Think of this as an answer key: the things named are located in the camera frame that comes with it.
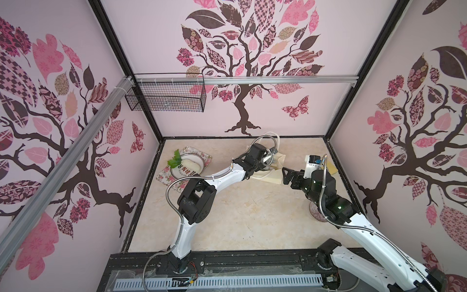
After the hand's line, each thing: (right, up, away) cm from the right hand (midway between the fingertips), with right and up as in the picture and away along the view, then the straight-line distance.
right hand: (292, 168), depth 74 cm
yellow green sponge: (+34, -3, +32) cm, 47 cm away
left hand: (-12, +5, +20) cm, 24 cm away
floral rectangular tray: (-65, -7, +27) cm, 70 cm away
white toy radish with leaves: (-52, 0, +26) cm, 58 cm away
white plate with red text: (-56, -5, +28) cm, 63 cm away
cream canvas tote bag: (-6, -4, +10) cm, 12 cm away
